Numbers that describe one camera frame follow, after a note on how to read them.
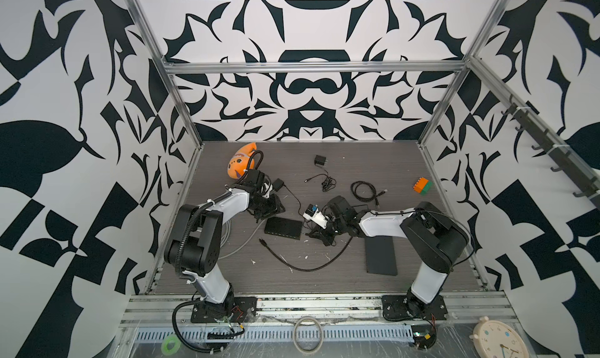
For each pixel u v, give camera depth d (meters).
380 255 0.84
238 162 0.99
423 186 1.02
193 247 0.47
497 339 0.69
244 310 0.74
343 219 0.74
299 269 0.83
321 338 0.69
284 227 0.92
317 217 0.82
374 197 1.00
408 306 0.67
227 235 0.89
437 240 0.48
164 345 0.69
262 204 0.81
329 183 1.05
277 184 1.04
